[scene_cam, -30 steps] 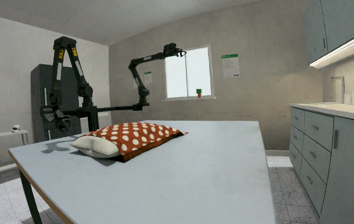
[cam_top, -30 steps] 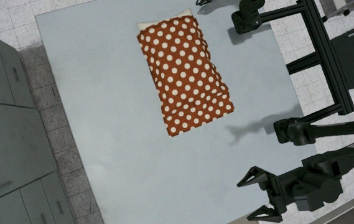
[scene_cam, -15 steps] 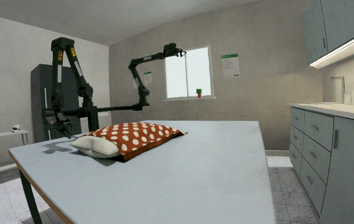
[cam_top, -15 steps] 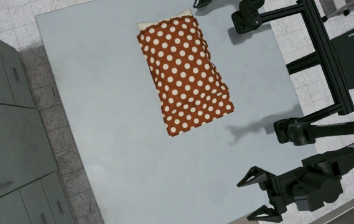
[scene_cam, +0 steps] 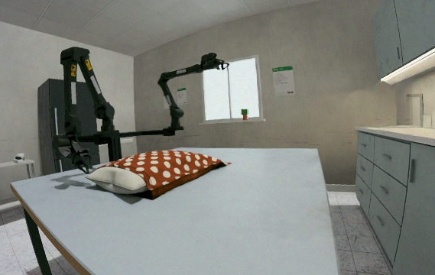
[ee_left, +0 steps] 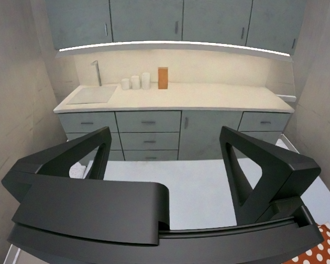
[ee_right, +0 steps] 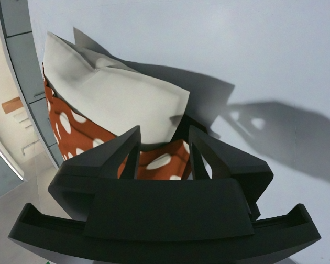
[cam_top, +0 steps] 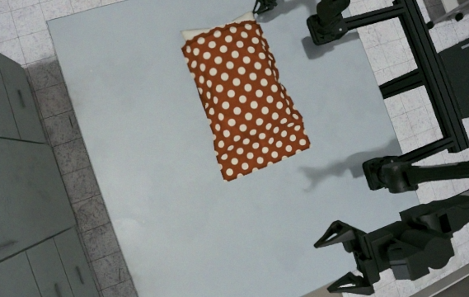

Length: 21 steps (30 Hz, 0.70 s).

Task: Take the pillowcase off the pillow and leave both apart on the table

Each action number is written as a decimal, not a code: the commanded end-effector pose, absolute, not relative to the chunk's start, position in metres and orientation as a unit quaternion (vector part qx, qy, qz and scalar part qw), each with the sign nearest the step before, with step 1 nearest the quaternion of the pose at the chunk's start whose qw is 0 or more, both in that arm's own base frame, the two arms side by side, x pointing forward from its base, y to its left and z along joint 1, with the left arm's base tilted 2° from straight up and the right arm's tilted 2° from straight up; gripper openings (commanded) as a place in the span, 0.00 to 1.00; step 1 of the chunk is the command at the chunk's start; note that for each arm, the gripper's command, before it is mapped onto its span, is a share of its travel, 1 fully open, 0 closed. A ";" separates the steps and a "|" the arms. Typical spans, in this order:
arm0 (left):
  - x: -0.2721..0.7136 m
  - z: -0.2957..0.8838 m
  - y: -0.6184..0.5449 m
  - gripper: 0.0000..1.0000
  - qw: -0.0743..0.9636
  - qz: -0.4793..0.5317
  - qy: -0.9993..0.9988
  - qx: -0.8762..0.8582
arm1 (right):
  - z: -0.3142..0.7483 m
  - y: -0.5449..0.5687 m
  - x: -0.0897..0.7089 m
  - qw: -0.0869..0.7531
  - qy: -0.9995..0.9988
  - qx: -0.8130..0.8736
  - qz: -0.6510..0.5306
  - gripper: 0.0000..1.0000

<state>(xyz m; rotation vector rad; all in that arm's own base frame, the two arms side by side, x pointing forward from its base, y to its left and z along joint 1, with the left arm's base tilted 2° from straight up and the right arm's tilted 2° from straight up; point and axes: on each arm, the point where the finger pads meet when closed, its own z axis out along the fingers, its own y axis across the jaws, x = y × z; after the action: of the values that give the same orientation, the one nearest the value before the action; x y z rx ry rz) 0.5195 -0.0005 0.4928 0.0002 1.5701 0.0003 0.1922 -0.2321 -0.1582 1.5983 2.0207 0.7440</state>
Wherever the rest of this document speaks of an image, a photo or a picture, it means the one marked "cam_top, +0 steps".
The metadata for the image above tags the brown polka-dot pillowcase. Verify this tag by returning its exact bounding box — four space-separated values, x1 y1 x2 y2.
181 19 312 182

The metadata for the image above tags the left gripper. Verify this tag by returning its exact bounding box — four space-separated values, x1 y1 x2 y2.
313 220 381 295

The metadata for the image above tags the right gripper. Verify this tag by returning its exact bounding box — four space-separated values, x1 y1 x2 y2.
252 0 277 15

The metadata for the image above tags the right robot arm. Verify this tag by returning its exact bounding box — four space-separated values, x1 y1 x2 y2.
308 0 350 43

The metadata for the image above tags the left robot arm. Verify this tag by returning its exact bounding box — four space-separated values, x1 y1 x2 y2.
366 158 469 281

